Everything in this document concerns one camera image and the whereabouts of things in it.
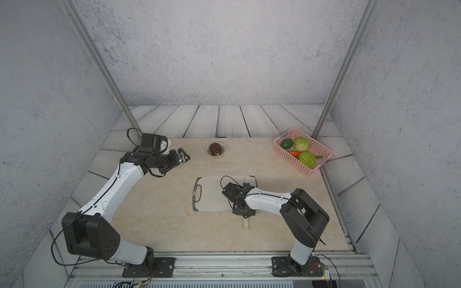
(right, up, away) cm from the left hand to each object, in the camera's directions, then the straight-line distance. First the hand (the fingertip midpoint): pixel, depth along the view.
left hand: (185, 160), depth 82 cm
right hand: (+26, -25, +6) cm, 37 cm away
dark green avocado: (+54, +9, +29) cm, 62 cm away
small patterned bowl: (+6, +5, +27) cm, 28 cm away
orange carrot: (+56, +3, +22) cm, 60 cm away
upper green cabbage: (+62, +8, +25) cm, 68 cm away
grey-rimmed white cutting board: (+8, -20, +12) cm, 24 cm away
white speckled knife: (+32, -13, +17) cm, 38 cm away
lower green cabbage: (+62, 0, +17) cm, 64 cm away
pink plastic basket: (+74, +4, +26) cm, 79 cm away
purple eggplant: (+11, +5, +27) cm, 29 cm away
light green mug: (-2, +5, -8) cm, 10 cm away
